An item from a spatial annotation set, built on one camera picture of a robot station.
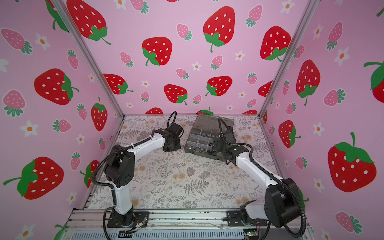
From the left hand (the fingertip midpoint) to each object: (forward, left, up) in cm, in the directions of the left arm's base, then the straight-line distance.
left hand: (178, 147), depth 95 cm
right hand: (-3, -26, +8) cm, 27 cm away
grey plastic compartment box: (+10, -16, -3) cm, 19 cm away
